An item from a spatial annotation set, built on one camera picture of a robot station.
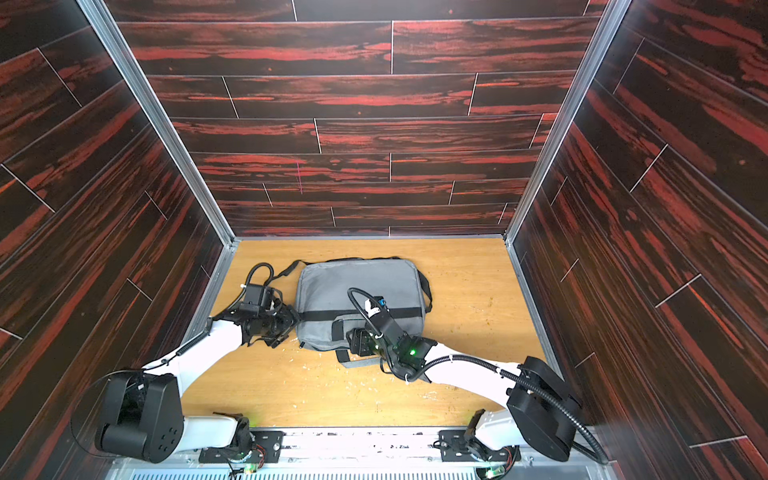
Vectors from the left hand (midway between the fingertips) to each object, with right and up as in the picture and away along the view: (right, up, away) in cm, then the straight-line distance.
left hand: (302, 323), depth 89 cm
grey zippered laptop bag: (+8, +7, +8) cm, 13 cm away
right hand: (+18, -1, -7) cm, 20 cm away
